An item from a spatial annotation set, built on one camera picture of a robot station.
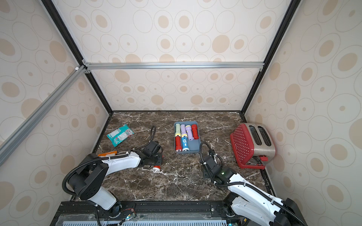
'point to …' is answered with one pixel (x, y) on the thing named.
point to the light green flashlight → (177, 129)
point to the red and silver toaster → (250, 142)
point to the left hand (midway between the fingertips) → (165, 160)
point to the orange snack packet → (111, 153)
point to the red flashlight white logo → (178, 144)
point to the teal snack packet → (120, 134)
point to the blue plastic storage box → (194, 146)
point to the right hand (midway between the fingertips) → (212, 167)
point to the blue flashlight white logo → (185, 144)
